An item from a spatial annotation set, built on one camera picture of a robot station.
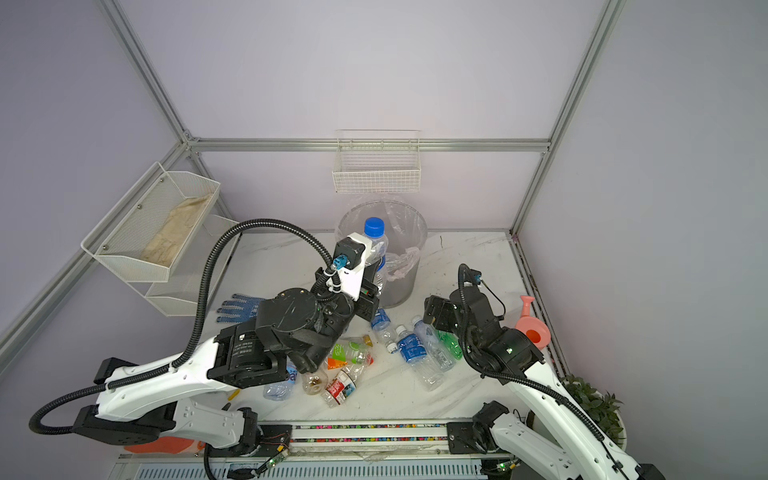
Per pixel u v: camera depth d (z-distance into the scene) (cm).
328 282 36
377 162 95
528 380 43
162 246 75
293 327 31
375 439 75
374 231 43
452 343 84
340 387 77
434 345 86
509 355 46
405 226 98
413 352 84
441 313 62
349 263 36
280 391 77
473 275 59
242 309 98
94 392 37
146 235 78
